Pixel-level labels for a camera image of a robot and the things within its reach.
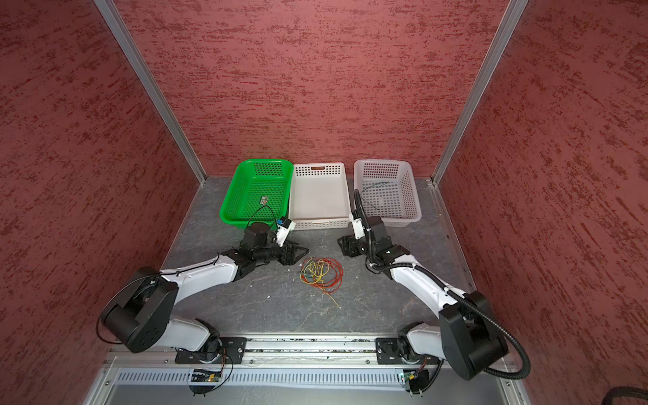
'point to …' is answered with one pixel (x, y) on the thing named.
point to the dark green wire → (384, 182)
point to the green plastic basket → (260, 191)
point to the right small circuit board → (416, 380)
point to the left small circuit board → (211, 375)
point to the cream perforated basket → (319, 199)
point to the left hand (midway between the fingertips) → (301, 252)
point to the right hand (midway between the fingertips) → (346, 242)
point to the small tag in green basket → (263, 200)
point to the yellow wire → (312, 272)
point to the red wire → (333, 278)
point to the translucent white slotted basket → (388, 190)
